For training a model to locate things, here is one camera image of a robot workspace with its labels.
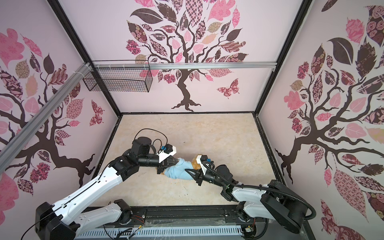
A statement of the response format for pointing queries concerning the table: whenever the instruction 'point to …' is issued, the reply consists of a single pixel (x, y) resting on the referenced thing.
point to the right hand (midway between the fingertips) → (187, 166)
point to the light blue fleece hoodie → (179, 171)
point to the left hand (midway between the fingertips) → (177, 163)
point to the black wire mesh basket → (120, 79)
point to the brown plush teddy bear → (195, 164)
